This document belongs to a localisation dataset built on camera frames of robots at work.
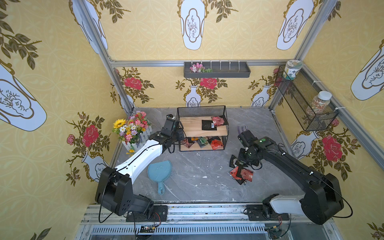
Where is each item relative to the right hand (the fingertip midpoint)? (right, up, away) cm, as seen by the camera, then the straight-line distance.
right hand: (242, 159), depth 84 cm
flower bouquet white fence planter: (-63, +15, +3) cm, 64 cm away
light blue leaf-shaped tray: (-47, -9, +4) cm, 48 cm away
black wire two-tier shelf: (-29, +24, +11) cm, 39 cm away
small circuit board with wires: (-50, -32, -11) cm, 60 cm away
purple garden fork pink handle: (+5, +15, +25) cm, 30 cm away
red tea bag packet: (+3, -9, +2) cm, 10 cm away
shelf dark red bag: (-33, +7, +16) cm, 37 cm away
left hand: (-38, +15, +3) cm, 41 cm away
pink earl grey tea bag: (-13, +21, +8) cm, 26 cm away
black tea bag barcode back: (-19, +19, +6) cm, 27 cm away
